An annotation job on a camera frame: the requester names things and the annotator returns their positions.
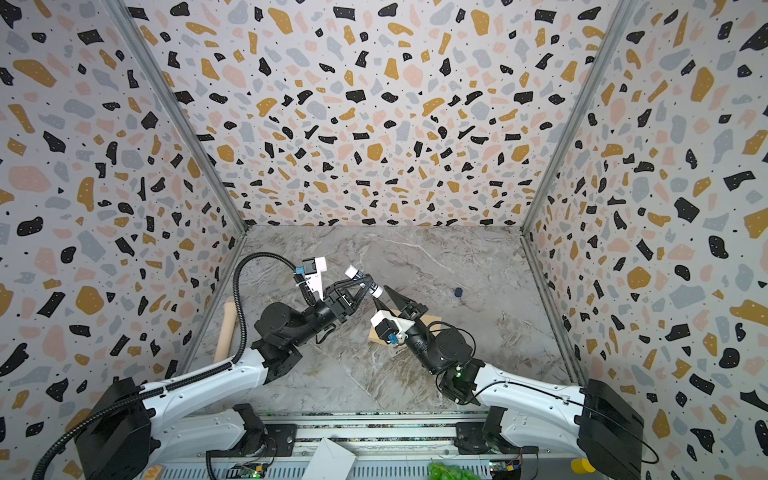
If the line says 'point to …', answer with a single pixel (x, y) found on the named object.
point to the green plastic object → (442, 471)
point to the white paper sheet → (329, 462)
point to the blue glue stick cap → (458, 292)
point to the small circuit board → (251, 470)
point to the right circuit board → (500, 470)
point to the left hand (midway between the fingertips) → (369, 279)
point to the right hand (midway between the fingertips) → (384, 286)
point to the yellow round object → (581, 466)
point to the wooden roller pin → (226, 331)
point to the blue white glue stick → (355, 274)
